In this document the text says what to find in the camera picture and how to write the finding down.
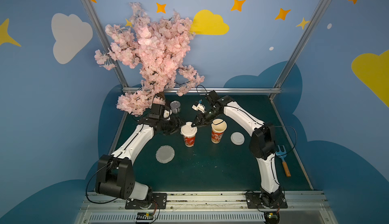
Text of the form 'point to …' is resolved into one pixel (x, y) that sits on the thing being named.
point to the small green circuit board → (145, 216)
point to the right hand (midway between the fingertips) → (196, 125)
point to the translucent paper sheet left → (164, 154)
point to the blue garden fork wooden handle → (282, 154)
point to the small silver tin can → (175, 106)
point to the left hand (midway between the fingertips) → (183, 124)
